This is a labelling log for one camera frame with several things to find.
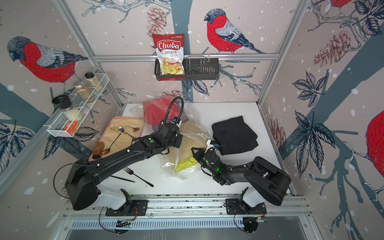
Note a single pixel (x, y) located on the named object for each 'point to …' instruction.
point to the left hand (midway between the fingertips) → (182, 132)
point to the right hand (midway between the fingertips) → (190, 149)
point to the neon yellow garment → (185, 163)
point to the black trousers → (234, 135)
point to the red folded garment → (154, 111)
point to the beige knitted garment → (193, 136)
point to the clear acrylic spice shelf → (68, 120)
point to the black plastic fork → (131, 172)
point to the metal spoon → (121, 129)
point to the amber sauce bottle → (99, 148)
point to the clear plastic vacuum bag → (188, 114)
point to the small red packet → (71, 127)
